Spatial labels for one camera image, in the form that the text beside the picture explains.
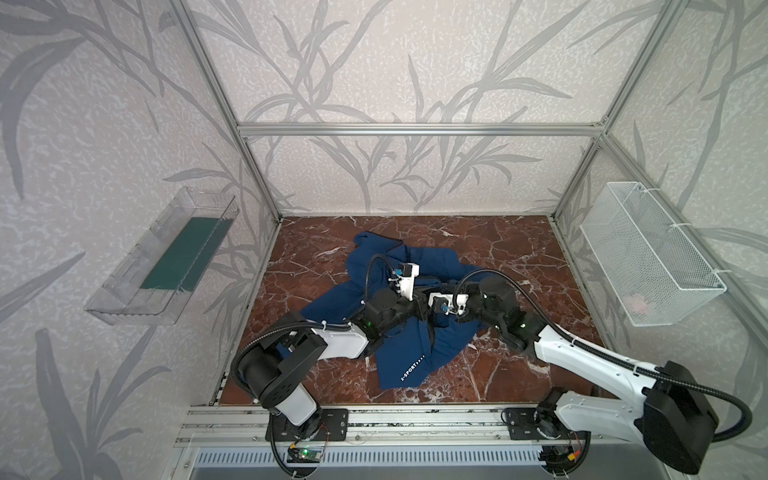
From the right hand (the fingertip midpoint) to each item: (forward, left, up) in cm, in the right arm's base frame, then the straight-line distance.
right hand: (447, 274), depth 81 cm
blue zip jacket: (-17, +11, -16) cm, 25 cm away
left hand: (-3, +1, -1) cm, 3 cm away
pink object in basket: (-10, -46, +2) cm, 47 cm away
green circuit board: (-39, +35, -19) cm, 55 cm away
